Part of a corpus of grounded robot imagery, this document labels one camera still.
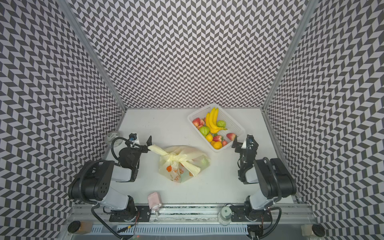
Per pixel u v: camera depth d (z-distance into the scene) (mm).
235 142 842
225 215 637
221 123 1018
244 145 776
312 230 626
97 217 650
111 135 985
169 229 693
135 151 771
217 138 961
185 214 738
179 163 777
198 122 1044
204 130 956
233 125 998
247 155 643
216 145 911
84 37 816
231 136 955
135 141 753
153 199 709
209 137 951
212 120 1018
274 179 423
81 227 622
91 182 439
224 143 937
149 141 868
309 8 671
